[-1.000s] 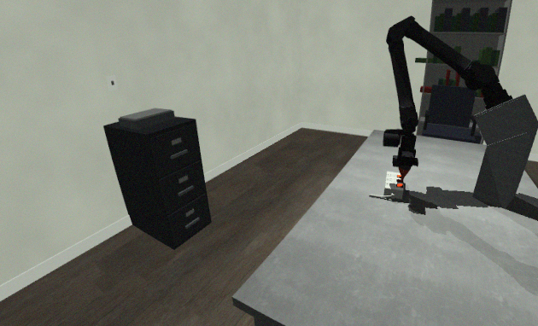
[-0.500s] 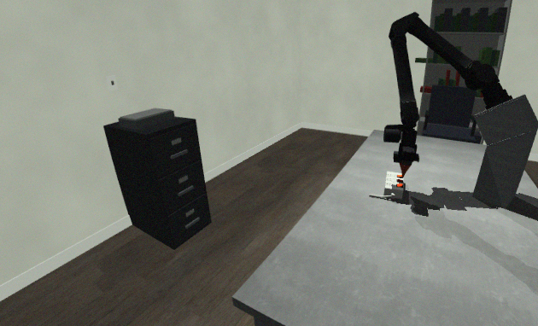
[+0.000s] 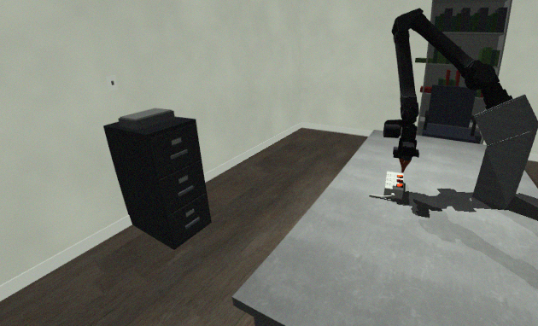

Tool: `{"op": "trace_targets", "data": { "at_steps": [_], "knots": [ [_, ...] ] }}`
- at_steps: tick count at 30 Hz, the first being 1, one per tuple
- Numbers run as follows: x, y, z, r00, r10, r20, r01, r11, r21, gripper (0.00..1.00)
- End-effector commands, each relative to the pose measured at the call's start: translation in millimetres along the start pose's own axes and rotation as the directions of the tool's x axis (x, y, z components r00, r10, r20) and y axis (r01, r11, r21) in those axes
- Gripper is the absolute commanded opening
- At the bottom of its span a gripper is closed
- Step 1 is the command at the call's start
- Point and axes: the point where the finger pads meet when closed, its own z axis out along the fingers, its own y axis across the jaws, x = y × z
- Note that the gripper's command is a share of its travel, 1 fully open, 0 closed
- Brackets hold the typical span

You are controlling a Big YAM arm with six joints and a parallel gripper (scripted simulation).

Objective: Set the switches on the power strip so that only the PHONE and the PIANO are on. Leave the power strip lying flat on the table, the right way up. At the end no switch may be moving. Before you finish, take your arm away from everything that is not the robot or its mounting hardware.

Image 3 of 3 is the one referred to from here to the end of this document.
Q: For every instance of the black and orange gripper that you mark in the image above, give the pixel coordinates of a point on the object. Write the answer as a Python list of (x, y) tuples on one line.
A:
[(398, 155)]

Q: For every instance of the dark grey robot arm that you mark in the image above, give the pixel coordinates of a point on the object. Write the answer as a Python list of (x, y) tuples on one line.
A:
[(478, 74)]

